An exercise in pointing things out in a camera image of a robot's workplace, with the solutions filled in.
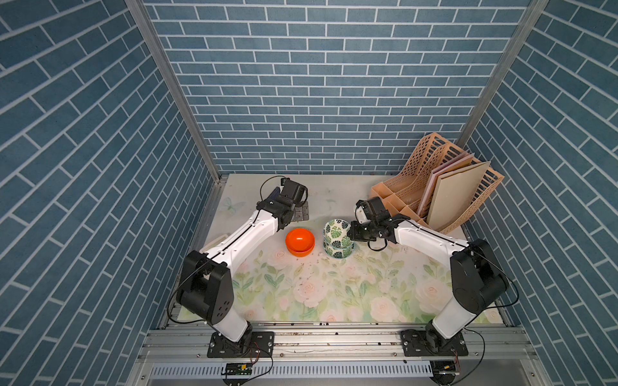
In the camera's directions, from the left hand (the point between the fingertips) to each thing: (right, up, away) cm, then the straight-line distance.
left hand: (298, 210), depth 87 cm
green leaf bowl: (+14, -9, +4) cm, 17 cm away
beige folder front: (+63, +7, +8) cm, 64 cm away
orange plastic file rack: (+46, +5, +21) cm, 50 cm away
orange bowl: (0, -12, +5) cm, 13 cm away
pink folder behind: (+47, +11, -5) cm, 49 cm away
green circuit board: (-16, -47, -16) cm, 52 cm away
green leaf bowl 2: (+15, -17, +6) cm, 24 cm away
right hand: (+19, -9, +3) cm, 21 cm away
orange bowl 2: (+1, -16, +2) cm, 17 cm away
